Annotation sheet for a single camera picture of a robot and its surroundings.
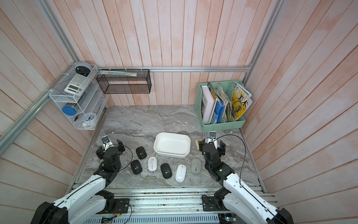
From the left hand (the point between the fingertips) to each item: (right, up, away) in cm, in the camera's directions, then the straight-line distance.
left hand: (111, 143), depth 84 cm
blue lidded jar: (-20, +20, -7) cm, 29 cm away
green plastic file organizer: (+73, +35, +12) cm, 82 cm away
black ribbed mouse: (+34, -17, 0) cm, 38 cm away
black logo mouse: (+15, -15, +2) cm, 21 cm away
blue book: (+70, +22, +9) cm, 74 cm away
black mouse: (+17, -7, +7) cm, 20 cm away
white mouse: (+25, -13, +2) cm, 29 cm away
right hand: (+62, +3, -3) cm, 62 cm away
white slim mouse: (+43, -17, -2) cm, 46 cm away
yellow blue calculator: (+55, -2, +14) cm, 57 cm away
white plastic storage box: (+37, -3, +13) cm, 40 cm away
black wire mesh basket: (-9, +43, +22) cm, 49 cm away
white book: (+61, +25, +5) cm, 66 cm away
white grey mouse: (+53, -14, +1) cm, 55 cm away
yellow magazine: (+88, +29, +15) cm, 94 cm away
